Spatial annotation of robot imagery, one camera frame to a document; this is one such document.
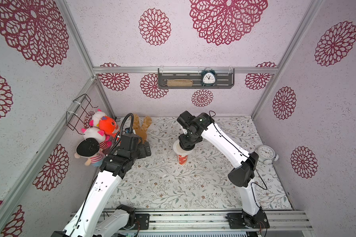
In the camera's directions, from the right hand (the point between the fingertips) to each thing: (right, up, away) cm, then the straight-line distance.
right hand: (185, 141), depth 80 cm
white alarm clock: (+53, -10, +14) cm, 56 cm away
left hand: (-23, -3, -5) cm, 24 cm away
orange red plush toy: (-45, +9, +6) cm, 46 cm away
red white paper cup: (-1, -12, +8) cm, 14 cm away
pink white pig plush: (-52, +5, +4) cm, 52 cm away
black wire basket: (-56, +13, -5) cm, 58 cm away
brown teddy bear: (-29, +7, +23) cm, 38 cm away
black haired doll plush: (-50, -3, -4) cm, 50 cm away
